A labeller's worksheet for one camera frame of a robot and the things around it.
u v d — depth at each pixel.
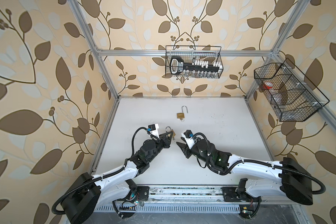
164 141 0.69
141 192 0.74
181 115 1.09
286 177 0.42
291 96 0.73
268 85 0.81
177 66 0.84
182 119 1.06
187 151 0.66
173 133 0.78
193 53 0.91
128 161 0.59
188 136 0.63
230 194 0.72
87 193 0.42
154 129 0.70
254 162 0.49
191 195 0.75
